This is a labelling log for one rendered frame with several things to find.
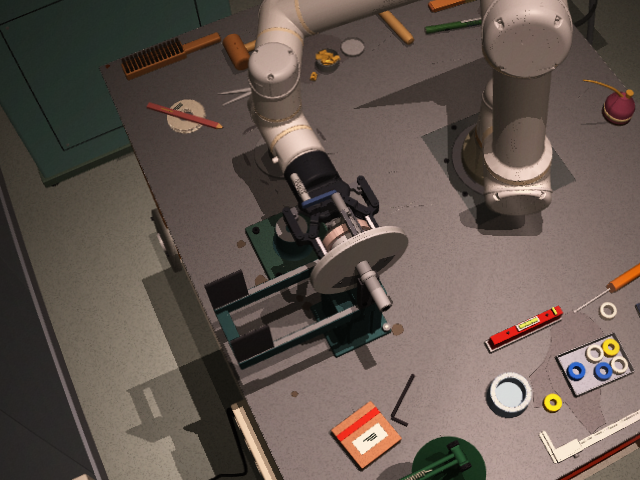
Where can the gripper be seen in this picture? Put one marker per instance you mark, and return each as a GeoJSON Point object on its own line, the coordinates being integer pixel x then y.
{"type": "Point", "coordinates": [315, 172]}

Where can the grey steel balancing arbor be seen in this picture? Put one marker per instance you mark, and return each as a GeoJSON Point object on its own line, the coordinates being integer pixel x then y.
{"type": "Point", "coordinates": [375, 287]}

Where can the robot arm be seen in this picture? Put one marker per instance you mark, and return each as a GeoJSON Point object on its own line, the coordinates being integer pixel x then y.
{"type": "Point", "coordinates": [520, 125]}

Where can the pink wheel flange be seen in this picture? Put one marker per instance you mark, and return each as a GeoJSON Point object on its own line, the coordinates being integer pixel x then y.
{"type": "Point", "coordinates": [336, 239]}

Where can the white grinding wheel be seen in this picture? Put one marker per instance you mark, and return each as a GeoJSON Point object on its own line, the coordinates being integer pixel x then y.
{"type": "Point", "coordinates": [350, 260]}

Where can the green knife-edge balancing stand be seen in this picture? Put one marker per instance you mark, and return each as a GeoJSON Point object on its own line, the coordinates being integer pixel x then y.
{"type": "Point", "coordinates": [280, 287]}

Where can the grey round disc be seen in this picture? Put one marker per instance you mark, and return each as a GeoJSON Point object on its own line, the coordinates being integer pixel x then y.
{"type": "Point", "coordinates": [353, 47]}

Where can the white round dial card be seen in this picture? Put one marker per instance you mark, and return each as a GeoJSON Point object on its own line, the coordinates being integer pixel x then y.
{"type": "Point", "coordinates": [190, 125]}

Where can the red spirit level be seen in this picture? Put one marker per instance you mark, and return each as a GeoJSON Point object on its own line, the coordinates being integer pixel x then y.
{"type": "Point", "coordinates": [522, 327]}

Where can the green round clamp base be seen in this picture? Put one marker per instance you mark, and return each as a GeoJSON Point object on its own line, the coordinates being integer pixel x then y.
{"type": "Point", "coordinates": [440, 457]}

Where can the blue collar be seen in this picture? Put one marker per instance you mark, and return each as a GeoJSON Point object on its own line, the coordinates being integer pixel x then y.
{"type": "Point", "coordinates": [318, 199]}

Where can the grey knurled rod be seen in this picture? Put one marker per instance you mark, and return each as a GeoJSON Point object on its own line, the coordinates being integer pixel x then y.
{"type": "Point", "coordinates": [299, 186]}

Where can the steel scriber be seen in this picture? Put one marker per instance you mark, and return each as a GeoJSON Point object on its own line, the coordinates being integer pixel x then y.
{"type": "Point", "coordinates": [236, 100]}
{"type": "Point", "coordinates": [235, 91]}

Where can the dish of brass bits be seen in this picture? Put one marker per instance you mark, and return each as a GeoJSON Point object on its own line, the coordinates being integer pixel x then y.
{"type": "Point", "coordinates": [327, 58]}

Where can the red pencil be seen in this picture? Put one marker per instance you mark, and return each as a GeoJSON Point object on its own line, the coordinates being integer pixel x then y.
{"type": "Point", "coordinates": [185, 115]}

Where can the wooden mallet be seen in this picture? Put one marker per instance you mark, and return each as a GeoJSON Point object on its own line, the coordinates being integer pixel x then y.
{"type": "Point", "coordinates": [235, 50]}

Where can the black hex key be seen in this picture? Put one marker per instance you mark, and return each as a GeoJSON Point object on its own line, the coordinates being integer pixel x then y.
{"type": "Point", "coordinates": [402, 400]}

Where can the green pen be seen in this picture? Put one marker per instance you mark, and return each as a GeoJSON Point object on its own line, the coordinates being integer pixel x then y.
{"type": "Point", "coordinates": [450, 25]}

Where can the orange bar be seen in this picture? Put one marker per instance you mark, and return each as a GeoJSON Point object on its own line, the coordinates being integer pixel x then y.
{"type": "Point", "coordinates": [447, 4]}

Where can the white tape roll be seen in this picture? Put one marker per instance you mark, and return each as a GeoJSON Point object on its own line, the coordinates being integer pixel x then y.
{"type": "Point", "coordinates": [494, 395]}

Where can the green cabinet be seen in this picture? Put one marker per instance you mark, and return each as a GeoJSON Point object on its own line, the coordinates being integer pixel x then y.
{"type": "Point", "coordinates": [60, 90]}

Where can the red oil can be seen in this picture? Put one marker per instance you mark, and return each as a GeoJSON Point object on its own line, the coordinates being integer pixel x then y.
{"type": "Point", "coordinates": [619, 107]}

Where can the grey parts tray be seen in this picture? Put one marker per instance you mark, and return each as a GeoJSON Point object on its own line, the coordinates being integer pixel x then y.
{"type": "Point", "coordinates": [590, 382]}

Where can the white caliper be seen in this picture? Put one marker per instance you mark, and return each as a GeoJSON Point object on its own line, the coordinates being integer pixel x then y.
{"type": "Point", "coordinates": [562, 447]}

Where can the dark cabinet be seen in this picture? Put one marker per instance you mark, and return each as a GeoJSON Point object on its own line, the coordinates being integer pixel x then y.
{"type": "Point", "coordinates": [30, 375]}

